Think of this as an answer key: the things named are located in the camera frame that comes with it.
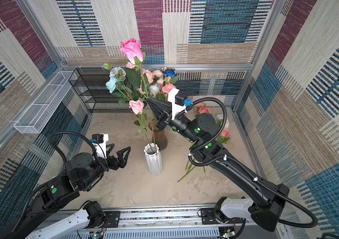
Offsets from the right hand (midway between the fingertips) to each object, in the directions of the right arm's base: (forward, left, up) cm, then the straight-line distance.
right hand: (147, 101), depth 49 cm
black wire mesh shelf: (+53, +48, -29) cm, 77 cm away
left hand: (-3, +13, -21) cm, 25 cm away
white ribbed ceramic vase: (-4, +1, -33) cm, 34 cm away
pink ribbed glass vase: (+15, 0, -43) cm, 45 cm away
